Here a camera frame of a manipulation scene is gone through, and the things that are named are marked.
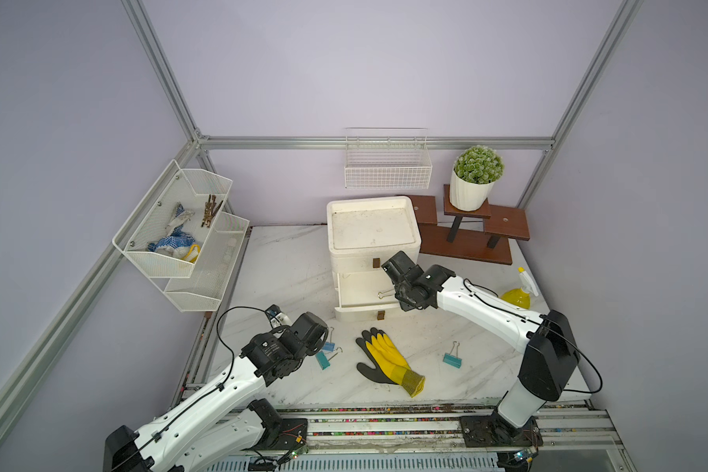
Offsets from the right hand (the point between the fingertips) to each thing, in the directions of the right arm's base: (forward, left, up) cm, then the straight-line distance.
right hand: (397, 289), depth 86 cm
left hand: (-14, +25, -2) cm, 29 cm away
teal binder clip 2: (-16, -16, -14) cm, 26 cm away
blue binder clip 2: (-1, +5, -1) cm, 5 cm away
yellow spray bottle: (-1, -38, -4) cm, 39 cm away
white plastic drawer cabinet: (+13, +10, +10) cm, 19 cm away
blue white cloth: (+1, +55, +21) cm, 59 cm away
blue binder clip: (-12, +21, -13) cm, 27 cm away
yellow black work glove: (-19, +2, -11) cm, 22 cm away
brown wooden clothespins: (+16, +53, +19) cm, 58 cm away
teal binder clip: (-16, +23, -13) cm, 31 cm away
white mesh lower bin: (+9, +57, +1) cm, 58 cm away
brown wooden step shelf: (+25, -33, -3) cm, 42 cm away
